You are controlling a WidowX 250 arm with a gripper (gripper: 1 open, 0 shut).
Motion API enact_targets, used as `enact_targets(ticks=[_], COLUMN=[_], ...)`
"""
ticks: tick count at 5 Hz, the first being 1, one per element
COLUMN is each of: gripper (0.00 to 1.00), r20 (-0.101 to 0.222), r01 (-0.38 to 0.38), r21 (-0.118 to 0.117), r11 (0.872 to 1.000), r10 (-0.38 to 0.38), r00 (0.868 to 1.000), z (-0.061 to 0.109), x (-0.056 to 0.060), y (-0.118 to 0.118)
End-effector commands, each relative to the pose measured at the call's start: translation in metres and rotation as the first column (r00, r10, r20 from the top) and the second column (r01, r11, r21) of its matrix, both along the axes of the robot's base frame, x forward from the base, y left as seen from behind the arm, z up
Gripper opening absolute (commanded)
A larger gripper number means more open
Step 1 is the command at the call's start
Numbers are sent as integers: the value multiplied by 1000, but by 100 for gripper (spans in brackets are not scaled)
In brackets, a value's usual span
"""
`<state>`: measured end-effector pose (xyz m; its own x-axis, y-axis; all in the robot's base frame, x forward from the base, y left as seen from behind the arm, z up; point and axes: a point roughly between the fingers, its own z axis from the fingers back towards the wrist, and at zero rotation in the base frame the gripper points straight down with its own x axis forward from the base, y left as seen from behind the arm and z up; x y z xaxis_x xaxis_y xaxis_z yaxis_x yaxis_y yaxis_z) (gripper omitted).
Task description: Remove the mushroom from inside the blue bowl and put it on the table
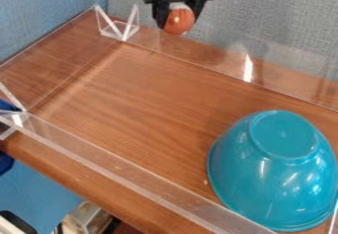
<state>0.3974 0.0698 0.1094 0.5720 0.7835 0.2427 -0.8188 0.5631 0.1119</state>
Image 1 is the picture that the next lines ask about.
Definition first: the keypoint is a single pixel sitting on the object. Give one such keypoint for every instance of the clear acrylic front barrier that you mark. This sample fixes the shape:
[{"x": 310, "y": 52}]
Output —
[{"x": 187, "y": 204}]

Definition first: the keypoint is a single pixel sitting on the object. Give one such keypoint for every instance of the black white object bottom left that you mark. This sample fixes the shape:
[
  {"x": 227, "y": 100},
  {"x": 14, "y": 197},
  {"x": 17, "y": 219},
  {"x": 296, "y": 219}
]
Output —
[{"x": 13, "y": 225}]

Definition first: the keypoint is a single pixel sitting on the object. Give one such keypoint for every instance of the blue plastic bowl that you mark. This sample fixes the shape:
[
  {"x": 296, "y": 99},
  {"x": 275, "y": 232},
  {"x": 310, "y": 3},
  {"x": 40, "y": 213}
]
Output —
[{"x": 272, "y": 171}]

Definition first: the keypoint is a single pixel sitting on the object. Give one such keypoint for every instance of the clear acrylic corner bracket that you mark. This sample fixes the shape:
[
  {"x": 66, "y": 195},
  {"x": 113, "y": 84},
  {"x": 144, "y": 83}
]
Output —
[{"x": 115, "y": 28}]

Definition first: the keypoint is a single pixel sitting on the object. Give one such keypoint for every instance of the clear acrylic left bracket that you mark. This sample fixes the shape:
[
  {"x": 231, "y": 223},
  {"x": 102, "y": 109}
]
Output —
[{"x": 10, "y": 120}]

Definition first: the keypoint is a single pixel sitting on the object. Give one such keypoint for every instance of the grey metal table leg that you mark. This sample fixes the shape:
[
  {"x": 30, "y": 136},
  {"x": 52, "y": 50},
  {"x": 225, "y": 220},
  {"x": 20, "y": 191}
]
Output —
[{"x": 86, "y": 219}]

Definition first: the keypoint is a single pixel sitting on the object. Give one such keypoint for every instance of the dark blue foreground post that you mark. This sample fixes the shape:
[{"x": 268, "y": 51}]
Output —
[{"x": 5, "y": 159}]

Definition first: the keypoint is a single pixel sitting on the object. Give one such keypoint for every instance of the clear acrylic barrier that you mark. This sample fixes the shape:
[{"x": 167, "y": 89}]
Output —
[
  {"x": 187, "y": 204},
  {"x": 241, "y": 65}
]

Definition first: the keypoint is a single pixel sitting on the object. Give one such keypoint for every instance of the clear acrylic back barrier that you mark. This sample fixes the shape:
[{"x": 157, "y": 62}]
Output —
[{"x": 241, "y": 65}]

